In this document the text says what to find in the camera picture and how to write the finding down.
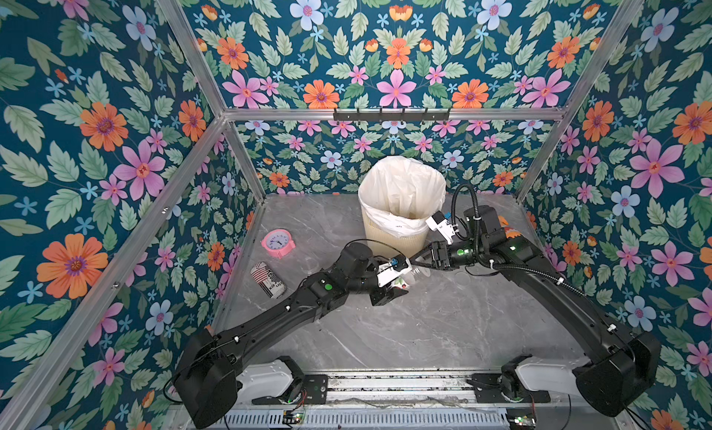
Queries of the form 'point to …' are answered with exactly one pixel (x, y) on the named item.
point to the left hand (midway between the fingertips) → (406, 281)
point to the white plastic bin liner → (398, 195)
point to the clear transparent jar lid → (462, 278)
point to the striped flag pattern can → (269, 280)
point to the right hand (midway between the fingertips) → (422, 255)
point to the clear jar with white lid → (400, 282)
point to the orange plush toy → (510, 232)
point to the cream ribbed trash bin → (406, 246)
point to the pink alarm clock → (277, 242)
